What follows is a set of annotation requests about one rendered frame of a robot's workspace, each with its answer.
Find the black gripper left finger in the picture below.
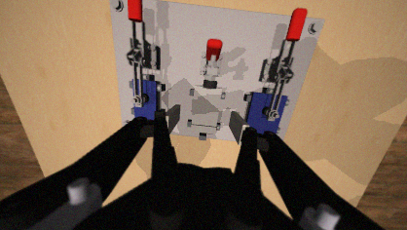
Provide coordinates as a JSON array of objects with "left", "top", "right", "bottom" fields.
[{"left": 0, "top": 104, "right": 187, "bottom": 230}]

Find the blue rectangular plate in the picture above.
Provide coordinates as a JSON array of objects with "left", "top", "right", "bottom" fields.
[{"left": 244, "top": 92, "right": 288, "bottom": 134}]

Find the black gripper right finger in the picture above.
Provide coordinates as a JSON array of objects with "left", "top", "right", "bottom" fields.
[{"left": 224, "top": 111, "right": 385, "bottom": 230}]

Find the blue metal block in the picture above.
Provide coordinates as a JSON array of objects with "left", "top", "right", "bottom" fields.
[{"left": 134, "top": 80, "right": 161, "bottom": 120}]

